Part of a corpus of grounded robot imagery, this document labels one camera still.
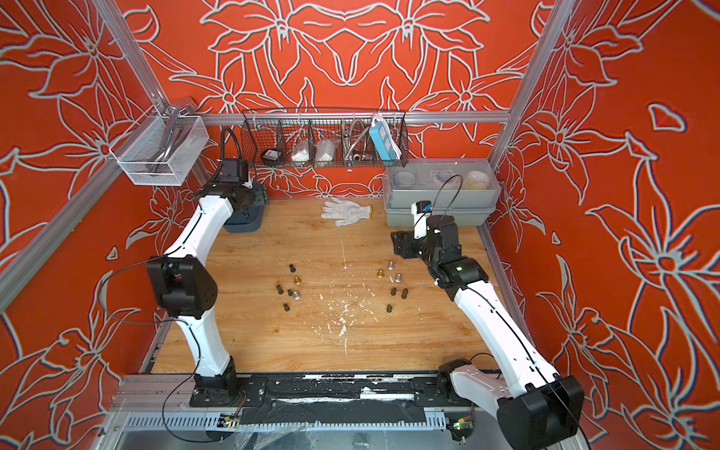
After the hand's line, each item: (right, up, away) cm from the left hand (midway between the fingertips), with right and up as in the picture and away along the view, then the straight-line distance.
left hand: (255, 194), depth 92 cm
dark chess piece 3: (+12, -37, -4) cm, 39 cm away
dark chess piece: (+8, -32, 0) cm, 33 cm away
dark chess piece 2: (+12, -33, 0) cm, 35 cm away
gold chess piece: (+14, -30, +2) cm, 33 cm away
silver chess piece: (+14, -34, -2) cm, 37 cm away
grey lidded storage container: (+74, +3, +8) cm, 74 cm away
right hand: (+46, -12, -17) cm, 50 cm away
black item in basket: (+4, +13, +3) cm, 14 cm away
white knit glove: (+31, -5, +22) cm, 38 cm away
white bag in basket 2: (+24, +14, 0) cm, 28 cm away
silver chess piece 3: (+49, -29, +2) cm, 57 cm away
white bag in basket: (+16, +12, -2) cm, 20 cm away
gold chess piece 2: (+43, -28, +3) cm, 51 cm away
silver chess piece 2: (+47, -25, +5) cm, 53 cm away
